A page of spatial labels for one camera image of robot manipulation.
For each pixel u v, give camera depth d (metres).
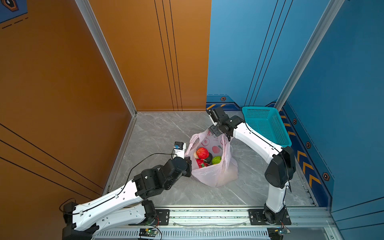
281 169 0.50
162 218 0.74
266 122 1.12
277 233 0.70
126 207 0.46
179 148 0.58
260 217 0.73
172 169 0.47
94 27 0.76
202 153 0.85
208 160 0.88
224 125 0.61
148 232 0.71
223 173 0.74
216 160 0.87
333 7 0.70
